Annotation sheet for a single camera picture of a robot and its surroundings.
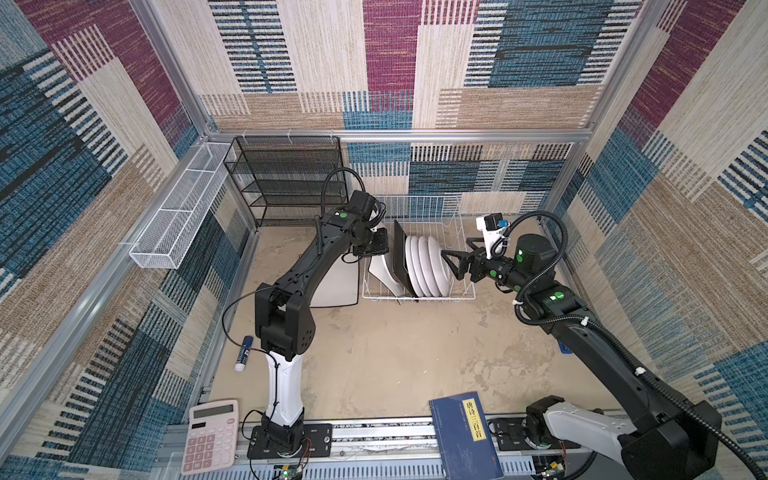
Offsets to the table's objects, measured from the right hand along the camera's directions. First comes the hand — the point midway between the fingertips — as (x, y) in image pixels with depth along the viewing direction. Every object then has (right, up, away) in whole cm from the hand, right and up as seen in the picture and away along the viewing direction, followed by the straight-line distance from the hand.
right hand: (455, 251), depth 73 cm
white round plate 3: (-5, -4, +14) cm, 16 cm away
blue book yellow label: (+2, -46, 0) cm, 46 cm away
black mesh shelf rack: (-52, +25, +36) cm, 68 cm away
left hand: (-16, +2, +16) cm, 23 cm away
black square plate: (-13, -4, +12) cm, 18 cm away
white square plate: (-19, -5, +10) cm, 22 cm away
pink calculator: (-59, -44, 0) cm, 74 cm away
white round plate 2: (-8, -5, +14) cm, 17 cm away
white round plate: (-10, -5, +14) cm, 18 cm away
